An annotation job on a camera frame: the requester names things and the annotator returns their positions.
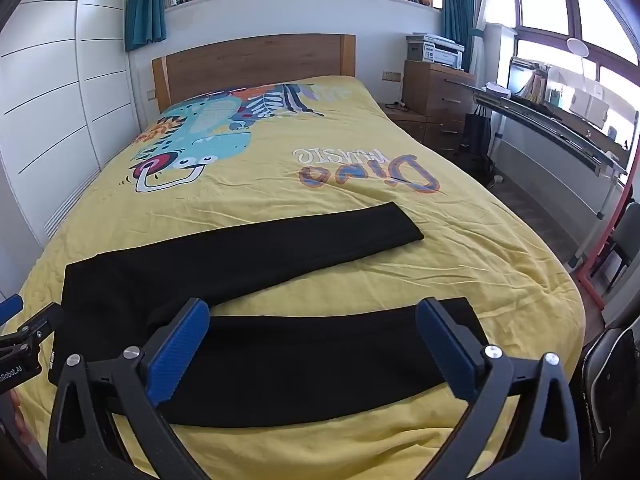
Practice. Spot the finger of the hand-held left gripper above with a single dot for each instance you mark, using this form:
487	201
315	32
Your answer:
42	322
10	306

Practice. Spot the teal curtain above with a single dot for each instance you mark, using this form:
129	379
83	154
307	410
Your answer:
145	5
457	5

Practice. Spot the wooden headboard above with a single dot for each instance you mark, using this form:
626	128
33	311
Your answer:
250	62

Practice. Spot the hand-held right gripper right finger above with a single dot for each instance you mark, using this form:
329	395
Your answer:
450	345

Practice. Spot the wooden dresser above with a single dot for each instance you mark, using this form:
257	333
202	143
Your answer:
435	95

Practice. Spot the black office chair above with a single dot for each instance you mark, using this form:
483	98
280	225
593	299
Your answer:
610	390

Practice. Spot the wall socket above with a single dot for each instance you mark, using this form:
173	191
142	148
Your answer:
392	76

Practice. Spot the white wardrobe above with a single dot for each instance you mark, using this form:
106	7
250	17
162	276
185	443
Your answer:
55	110

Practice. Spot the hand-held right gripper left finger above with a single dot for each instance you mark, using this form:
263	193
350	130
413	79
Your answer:
177	355

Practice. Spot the black backpack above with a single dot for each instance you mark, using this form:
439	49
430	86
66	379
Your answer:
475	167

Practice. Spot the white printer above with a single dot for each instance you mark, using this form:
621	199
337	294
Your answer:
435	50

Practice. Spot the black bag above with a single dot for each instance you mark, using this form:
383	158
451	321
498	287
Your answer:
477	132

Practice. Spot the black pants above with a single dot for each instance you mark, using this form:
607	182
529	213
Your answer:
300	360

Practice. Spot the white desk lamp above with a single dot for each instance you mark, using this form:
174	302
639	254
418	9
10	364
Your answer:
579	50

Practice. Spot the yellow printed bedspread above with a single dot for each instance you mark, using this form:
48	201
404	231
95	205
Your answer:
350	185

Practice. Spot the long desk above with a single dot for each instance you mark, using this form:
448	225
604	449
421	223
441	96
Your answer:
550	127

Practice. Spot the person's left hand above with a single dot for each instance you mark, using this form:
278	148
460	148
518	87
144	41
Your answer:
16	412

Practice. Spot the computer monitor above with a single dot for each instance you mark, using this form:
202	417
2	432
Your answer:
520	77

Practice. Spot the wooden nightstand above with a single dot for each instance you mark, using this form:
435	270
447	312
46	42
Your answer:
407	120

